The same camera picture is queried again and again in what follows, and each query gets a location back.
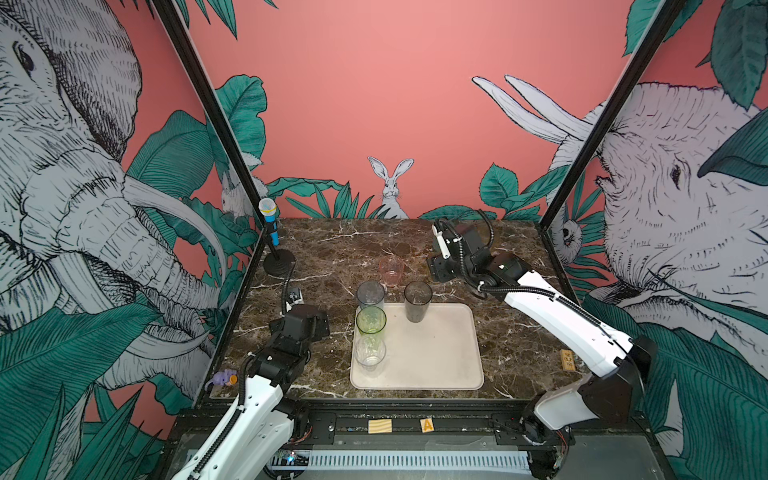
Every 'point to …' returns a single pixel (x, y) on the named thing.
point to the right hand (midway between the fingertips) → (436, 253)
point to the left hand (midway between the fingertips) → (303, 311)
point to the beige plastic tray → (439, 353)
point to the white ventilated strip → (400, 460)
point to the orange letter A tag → (427, 425)
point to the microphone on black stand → (274, 264)
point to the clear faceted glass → (370, 352)
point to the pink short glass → (391, 268)
